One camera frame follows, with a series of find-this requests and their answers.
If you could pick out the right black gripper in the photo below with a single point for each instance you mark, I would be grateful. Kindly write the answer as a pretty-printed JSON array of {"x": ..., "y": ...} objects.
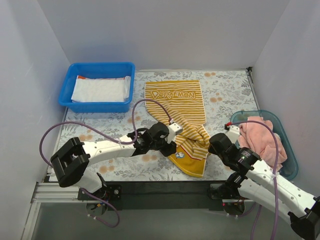
[{"x": 222, "y": 155}]

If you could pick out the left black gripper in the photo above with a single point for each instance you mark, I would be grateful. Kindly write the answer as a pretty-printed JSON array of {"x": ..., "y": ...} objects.
[{"x": 169, "y": 149}]

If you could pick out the yellow striped towel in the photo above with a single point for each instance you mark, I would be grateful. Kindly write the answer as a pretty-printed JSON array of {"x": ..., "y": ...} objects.
[{"x": 183, "y": 100}]

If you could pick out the white towel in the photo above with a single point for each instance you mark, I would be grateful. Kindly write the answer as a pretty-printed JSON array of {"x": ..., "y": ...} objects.
[{"x": 94, "y": 91}]

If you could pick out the orange cartoon towel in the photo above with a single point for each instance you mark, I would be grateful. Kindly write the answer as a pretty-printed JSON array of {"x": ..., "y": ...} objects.
[{"x": 104, "y": 79}]

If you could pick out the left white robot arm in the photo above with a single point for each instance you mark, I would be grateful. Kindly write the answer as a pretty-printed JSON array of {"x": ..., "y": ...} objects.
[{"x": 70, "y": 163}]

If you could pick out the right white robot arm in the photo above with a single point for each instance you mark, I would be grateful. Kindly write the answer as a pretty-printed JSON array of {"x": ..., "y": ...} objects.
[{"x": 253, "y": 179}]

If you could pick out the teal laundry basket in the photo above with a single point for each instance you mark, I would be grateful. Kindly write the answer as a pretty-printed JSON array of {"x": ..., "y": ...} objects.
[{"x": 290, "y": 167}]

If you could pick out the blue plastic bin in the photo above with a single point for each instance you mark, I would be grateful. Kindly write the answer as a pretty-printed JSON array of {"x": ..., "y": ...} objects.
[{"x": 96, "y": 70}]

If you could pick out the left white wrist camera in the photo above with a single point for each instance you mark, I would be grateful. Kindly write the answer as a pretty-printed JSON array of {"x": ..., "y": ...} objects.
[{"x": 174, "y": 130}]

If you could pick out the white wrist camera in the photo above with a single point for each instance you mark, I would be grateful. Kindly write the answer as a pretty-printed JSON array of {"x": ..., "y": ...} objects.
[
  {"x": 174, "y": 130},
  {"x": 233, "y": 133}
]

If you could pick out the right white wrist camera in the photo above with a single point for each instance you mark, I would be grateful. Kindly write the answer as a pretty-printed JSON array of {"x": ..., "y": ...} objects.
[{"x": 233, "y": 133}]

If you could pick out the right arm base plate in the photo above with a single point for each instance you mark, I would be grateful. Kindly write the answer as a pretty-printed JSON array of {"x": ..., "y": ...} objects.
[{"x": 223, "y": 191}]

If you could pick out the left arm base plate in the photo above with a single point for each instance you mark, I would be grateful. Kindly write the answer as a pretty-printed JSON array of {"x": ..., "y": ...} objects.
[{"x": 111, "y": 192}]

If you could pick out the aluminium frame rail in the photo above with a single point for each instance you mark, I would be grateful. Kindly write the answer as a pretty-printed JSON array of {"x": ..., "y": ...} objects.
[{"x": 55, "y": 214}]

